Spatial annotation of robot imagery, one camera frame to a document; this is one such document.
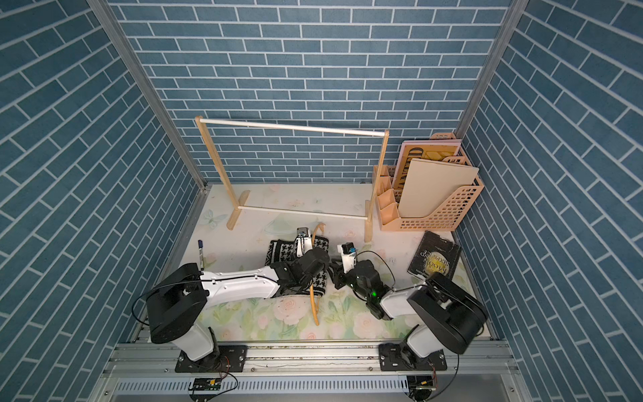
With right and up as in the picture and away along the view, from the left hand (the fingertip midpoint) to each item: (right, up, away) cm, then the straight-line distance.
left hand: (323, 252), depth 86 cm
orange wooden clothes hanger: (-2, -16, -8) cm, 18 cm away
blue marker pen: (-50, 0, +13) cm, 51 cm away
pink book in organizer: (+40, +38, +11) cm, 56 cm away
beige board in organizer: (+39, +26, +7) cm, 47 cm away
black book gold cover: (+43, -3, +10) cm, 44 cm away
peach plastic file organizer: (+50, +46, +19) cm, 70 cm away
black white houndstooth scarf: (-16, -2, +9) cm, 19 cm away
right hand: (+2, -4, -1) cm, 5 cm away
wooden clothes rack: (+20, +16, +22) cm, 34 cm away
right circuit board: (+29, -34, -16) cm, 48 cm away
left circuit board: (-33, -36, -14) cm, 51 cm away
